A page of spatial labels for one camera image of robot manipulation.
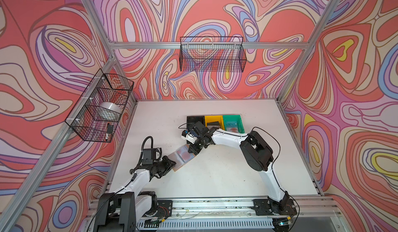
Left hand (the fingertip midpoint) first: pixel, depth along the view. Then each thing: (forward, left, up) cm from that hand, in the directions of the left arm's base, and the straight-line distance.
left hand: (176, 162), depth 87 cm
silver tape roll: (+16, +29, +31) cm, 45 cm away
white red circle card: (+4, -5, -1) cm, 6 cm away
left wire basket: (+12, +37, +28) cm, 48 cm away
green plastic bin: (+27, -36, +1) cm, 45 cm away
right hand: (+7, -8, -2) cm, 11 cm away
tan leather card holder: (+3, +1, -1) cm, 3 cm away
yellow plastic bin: (+27, -23, +6) cm, 36 cm away
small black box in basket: (+7, +30, +24) cm, 39 cm away
